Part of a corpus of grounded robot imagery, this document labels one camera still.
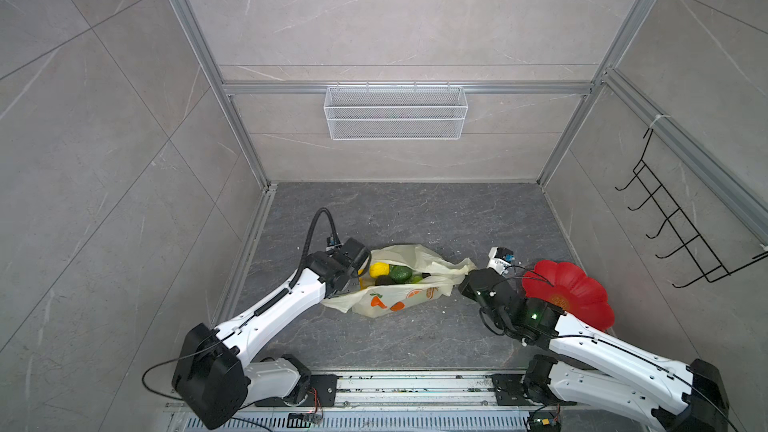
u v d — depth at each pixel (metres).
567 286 0.91
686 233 0.63
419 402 0.73
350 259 0.62
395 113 1.01
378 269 0.90
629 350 0.46
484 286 0.56
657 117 0.70
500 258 0.67
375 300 0.74
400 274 0.89
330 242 0.73
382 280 0.88
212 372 0.39
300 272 0.53
